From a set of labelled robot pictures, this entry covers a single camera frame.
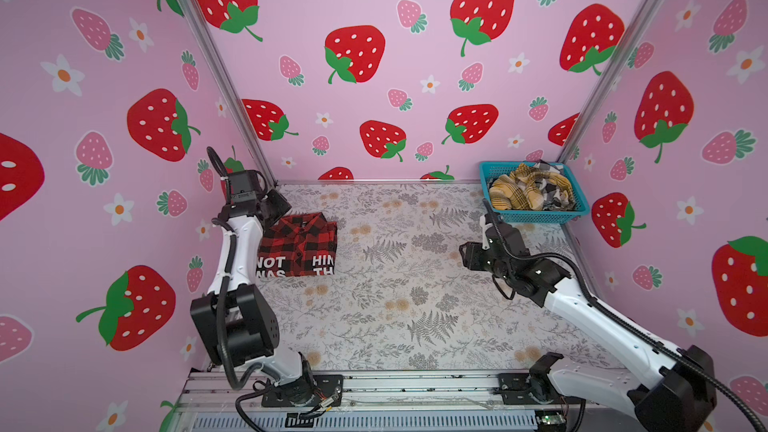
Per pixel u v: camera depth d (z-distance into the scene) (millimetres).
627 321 456
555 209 1011
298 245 984
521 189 1066
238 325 442
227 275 452
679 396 374
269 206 764
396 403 731
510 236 582
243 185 639
